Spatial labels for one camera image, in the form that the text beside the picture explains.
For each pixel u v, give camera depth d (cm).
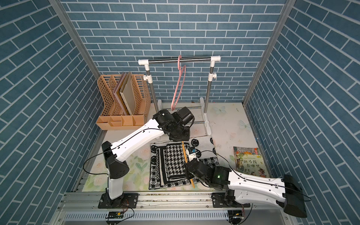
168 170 76
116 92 86
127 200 73
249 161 88
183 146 77
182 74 103
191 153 65
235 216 70
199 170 53
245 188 49
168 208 72
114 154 45
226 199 65
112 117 101
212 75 81
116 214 72
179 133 61
